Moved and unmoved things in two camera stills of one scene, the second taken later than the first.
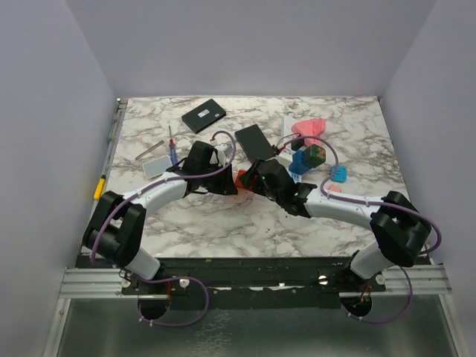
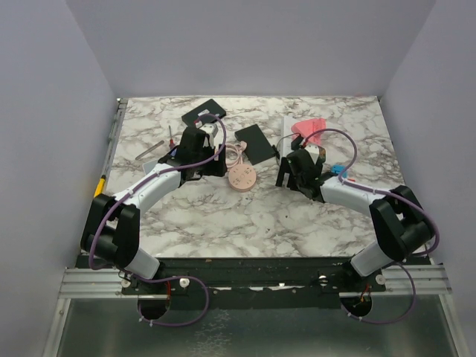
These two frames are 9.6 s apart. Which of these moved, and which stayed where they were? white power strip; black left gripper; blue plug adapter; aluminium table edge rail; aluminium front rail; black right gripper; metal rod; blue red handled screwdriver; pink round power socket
Moved: pink round power socket; black right gripper; black left gripper
Stayed: blue red handled screwdriver; metal rod; blue plug adapter; aluminium front rail; white power strip; aluminium table edge rail
